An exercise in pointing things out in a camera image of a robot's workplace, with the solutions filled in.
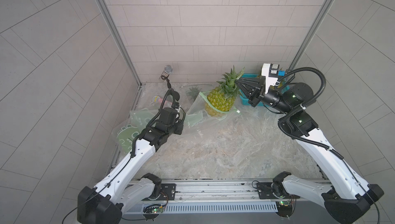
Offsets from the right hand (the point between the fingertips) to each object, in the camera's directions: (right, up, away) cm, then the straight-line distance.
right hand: (237, 83), depth 52 cm
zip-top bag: (-13, -12, +24) cm, 30 cm away
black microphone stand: (-32, -3, +57) cm, 66 cm away
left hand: (-24, -17, +28) cm, 40 cm away
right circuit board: (+25, -55, +17) cm, 63 cm away
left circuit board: (-32, -54, +14) cm, 64 cm away
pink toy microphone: (-43, -7, +51) cm, 67 cm away
